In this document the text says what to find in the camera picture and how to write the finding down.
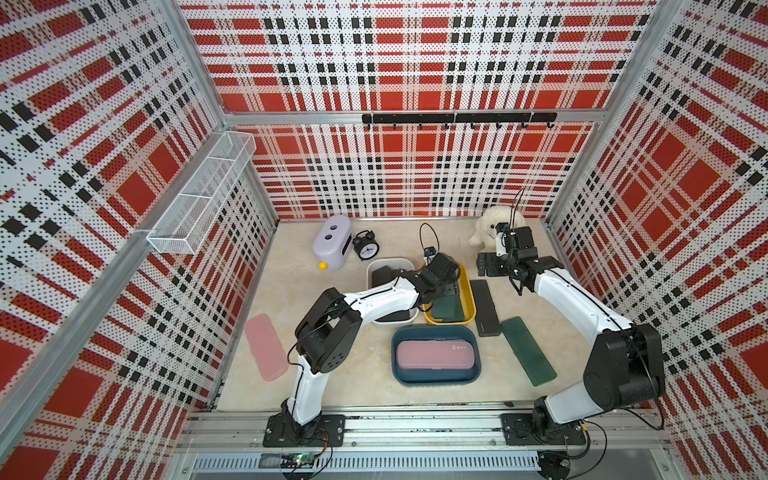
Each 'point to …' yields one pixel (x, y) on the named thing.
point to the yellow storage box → (463, 290)
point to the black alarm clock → (366, 247)
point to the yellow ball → (322, 265)
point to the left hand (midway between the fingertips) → (451, 282)
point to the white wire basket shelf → (186, 225)
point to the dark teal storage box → (437, 377)
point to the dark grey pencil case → (382, 275)
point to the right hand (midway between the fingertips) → (496, 259)
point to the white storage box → (396, 263)
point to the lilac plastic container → (333, 241)
